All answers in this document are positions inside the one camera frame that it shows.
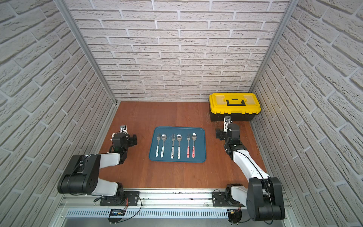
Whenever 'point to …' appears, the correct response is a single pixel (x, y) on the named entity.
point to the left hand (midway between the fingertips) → (123, 134)
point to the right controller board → (234, 216)
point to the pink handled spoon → (194, 137)
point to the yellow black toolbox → (239, 107)
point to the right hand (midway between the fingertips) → (228, 127)
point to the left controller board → (116, 215)
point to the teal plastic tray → (178, 144)
